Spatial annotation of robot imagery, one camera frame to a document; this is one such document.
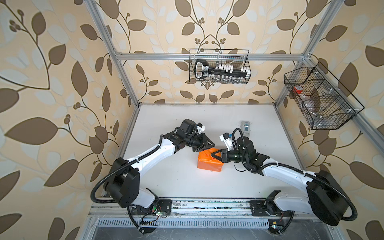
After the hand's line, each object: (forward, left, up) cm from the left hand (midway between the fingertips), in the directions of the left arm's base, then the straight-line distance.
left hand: (216, 144), depth 74 cm
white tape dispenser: (+24, -23, -17) cm, 37 cm away
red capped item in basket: (+35, -50, +9) cm, 61 cm away
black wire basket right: (+18, -53, +14) cm, 58 cm away
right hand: (-3, +1, -7) cm, 8 cm away
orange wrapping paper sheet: (-5, +4, -9) cm, 11 cm away
